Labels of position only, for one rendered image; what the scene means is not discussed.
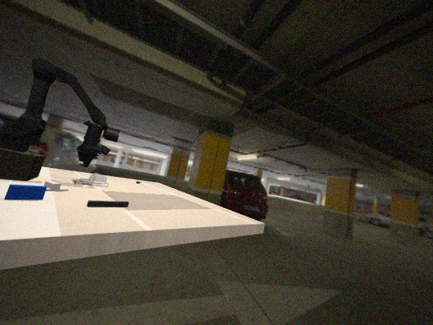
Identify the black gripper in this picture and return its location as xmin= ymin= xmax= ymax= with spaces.
xmin=76 ymin=134 xmax=102 ymax=167

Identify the black flat bar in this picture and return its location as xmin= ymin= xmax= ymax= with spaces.
xmin=87 ymin=200 xmax=129 ymax=208

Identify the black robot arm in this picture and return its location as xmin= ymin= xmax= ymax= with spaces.
xmin=0 ymin=58 xmax=120 ymax=152

